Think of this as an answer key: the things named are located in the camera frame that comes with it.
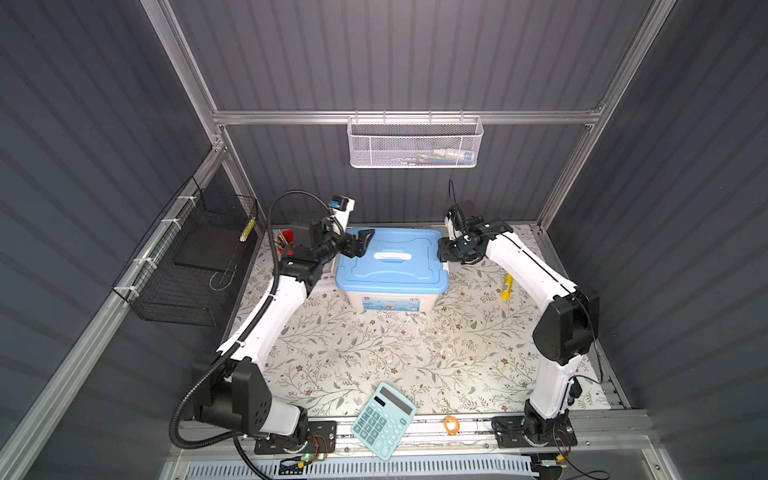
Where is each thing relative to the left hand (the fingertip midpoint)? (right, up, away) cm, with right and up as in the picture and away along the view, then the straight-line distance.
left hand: (360, 225), depth 78 cm
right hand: (+25, -8, +11) cm, 29 cm away
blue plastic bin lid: (+10, -10, +9) cm, 16 cm away
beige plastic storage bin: (+9, -23, +13) cm, 28 cm away
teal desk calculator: (+7, -50, -4) cm, 51 cm away
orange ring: (+24, -52, -3) cm, 57 cm away
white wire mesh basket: (+18, +39, +45) cm, 62 cm away
